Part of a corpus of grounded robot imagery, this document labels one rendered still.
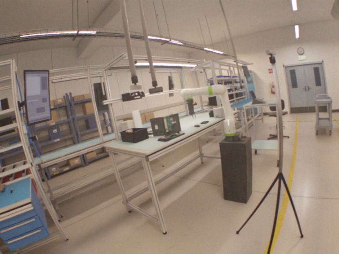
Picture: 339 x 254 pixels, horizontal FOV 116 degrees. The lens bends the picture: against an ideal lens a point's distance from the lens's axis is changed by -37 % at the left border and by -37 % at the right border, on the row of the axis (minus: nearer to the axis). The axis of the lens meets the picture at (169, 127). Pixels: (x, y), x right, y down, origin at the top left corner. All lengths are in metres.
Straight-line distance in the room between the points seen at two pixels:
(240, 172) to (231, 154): 0.24
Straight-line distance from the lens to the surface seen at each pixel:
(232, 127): 1.92
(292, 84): 7.91
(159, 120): 1.83
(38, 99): 1.76
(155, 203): 1.67
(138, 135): 1.79
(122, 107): 6.19
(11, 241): 1.62
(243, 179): 2.03
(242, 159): 1.92
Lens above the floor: 1.38
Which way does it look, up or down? 9 degrees down
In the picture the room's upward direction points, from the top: 11 degrees counter-clockwise
